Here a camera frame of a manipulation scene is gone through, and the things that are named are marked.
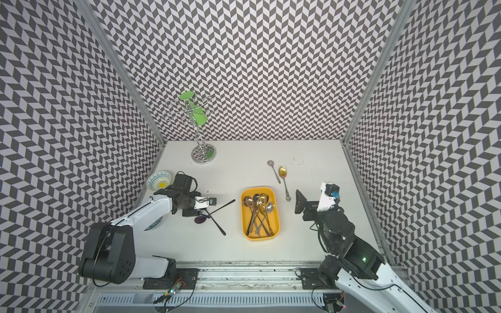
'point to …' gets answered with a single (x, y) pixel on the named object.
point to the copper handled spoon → (258, 205)
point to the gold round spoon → (264, 199)
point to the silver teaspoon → (248, 202)
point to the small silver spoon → (271, 163)
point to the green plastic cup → (197, 113)
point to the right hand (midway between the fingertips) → (308, 195)
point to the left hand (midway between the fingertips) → (196, 203)
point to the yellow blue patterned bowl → (158, 180)
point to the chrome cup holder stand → (190, 109)
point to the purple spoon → (201, 219)
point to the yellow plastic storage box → (273, 217)
